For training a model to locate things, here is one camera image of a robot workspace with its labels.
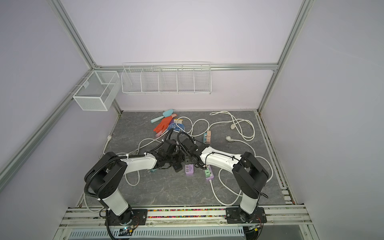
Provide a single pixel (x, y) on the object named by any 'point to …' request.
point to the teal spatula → (165, 114)
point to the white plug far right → (232, 126)
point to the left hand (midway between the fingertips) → (187, 159)
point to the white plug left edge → (109, 137)
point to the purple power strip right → (211, 177)
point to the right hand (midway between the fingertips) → (190, 159)
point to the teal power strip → (205, 138)
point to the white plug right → (228, 138)
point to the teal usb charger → (153, 170)
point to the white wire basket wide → (166, 77)
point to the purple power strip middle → (189, 169)
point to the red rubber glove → (163, 125)
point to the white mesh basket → (97, 90)
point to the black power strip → (177, 167)
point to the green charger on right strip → (207, 173)
